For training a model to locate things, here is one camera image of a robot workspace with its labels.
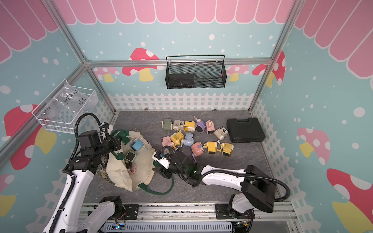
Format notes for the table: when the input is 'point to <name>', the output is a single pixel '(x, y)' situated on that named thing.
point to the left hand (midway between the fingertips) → (121, 140)
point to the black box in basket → (181, 80)
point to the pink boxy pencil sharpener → (166, 141)
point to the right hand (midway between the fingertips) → (156, 164)
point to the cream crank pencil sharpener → (220, 133)
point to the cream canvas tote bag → (112, 167)
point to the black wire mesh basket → (195, 74)
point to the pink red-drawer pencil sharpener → (133, 169)
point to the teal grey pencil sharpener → (130, 156)
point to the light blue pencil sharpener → (137, 144)
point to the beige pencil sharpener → (178, 125)
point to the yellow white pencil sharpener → (212, 147)
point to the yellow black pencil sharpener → (227, 148)
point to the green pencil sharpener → (167, 124)
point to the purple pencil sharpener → (200, 126)
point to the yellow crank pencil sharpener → (176, 139)
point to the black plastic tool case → (245, 131)
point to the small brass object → (144, 109)
